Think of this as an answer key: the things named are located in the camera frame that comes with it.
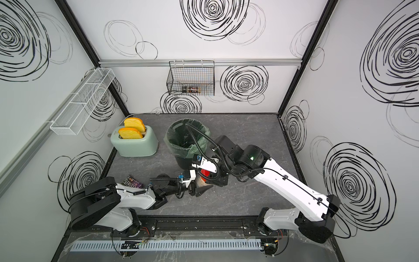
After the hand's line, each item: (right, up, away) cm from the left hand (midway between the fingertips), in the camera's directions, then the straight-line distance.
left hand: (209, 178), depth 69 cm
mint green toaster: (-35, +12, +22) cm, 43 cm away
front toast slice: (-43, +19, +16) cm, 49 cm away
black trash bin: (-15, +1, +24) cm, 29 cm away
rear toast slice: (-41, +24, +18) cm, 51 cm away
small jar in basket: (-14, +43, +20) cm, 49 cm away
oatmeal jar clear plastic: (-4, -1, -3) cm, 5 cm away
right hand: (0, +4, -4) cm, 6 cm away
